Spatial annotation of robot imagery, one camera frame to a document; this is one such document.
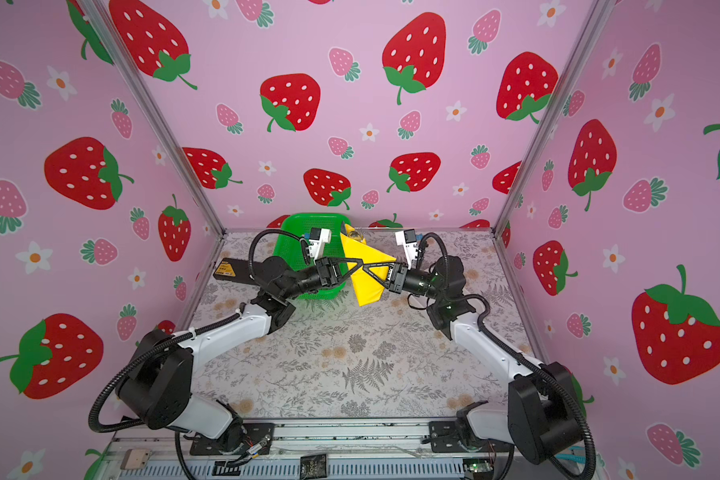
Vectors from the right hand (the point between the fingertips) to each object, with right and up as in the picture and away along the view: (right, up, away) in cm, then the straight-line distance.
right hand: (364, 270), depth 68 cm
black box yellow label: (-48, -1, +39) cm, 62 cm away
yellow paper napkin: (+1, -4, 0) cm, 4 cm away
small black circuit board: (-12, -46, +1) cm, 48 cm away
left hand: (-1, +1, -1) cm, 1 cm away
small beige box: (-54, -45, +1) cm, 70 cm away
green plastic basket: (-30, +6, +44) cm, 53 cm away
